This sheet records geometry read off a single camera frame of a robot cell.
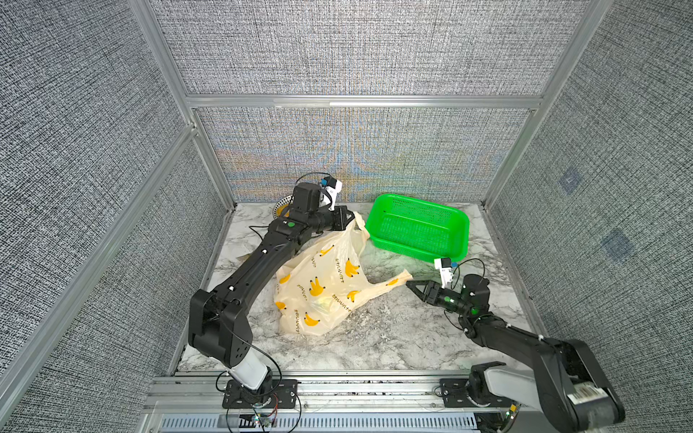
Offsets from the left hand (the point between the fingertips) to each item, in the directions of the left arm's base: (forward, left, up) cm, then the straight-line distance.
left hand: (360, 212), depth 78 cm
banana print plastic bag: (-14, +10, -14) cm, 22 cm away
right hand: (-13, -15, -16) cm, 26 cm away
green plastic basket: (+15, -27, -29) cm, 42 cm away
